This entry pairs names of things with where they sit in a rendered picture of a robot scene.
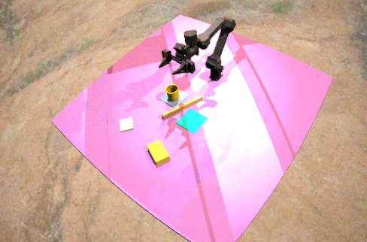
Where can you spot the orange flat bar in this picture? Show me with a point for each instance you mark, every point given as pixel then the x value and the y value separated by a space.
pixel 182 107

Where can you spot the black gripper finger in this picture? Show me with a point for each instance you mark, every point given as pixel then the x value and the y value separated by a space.
pixel 164 60
pixel 182 69

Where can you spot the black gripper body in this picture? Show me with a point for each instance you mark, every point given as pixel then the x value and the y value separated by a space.
pixel 179 58

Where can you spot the yellow cup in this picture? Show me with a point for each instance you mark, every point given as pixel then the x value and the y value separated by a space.
pixel 172 92

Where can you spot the yellow flat block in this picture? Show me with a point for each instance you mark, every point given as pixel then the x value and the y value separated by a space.
pixel 158 152

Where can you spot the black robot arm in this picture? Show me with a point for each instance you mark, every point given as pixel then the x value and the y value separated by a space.
pixel 194 42

